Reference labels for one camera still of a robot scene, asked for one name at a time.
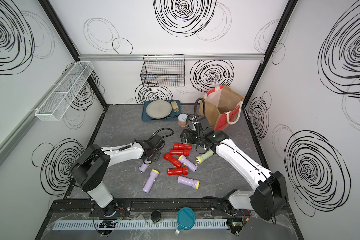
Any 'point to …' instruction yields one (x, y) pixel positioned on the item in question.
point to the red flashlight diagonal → (168, 156)
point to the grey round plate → (158, 109)
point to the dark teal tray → (173, 116)
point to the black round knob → (155, 216)
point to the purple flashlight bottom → (193, 183)
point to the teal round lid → (185, 219)
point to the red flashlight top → (182, 146)
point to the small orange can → (182, 119)
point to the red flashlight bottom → (184, 171)
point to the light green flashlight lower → (199, 159)
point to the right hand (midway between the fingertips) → (187, 137)
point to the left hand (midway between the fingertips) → (153, 155)
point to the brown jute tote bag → (221, 107)
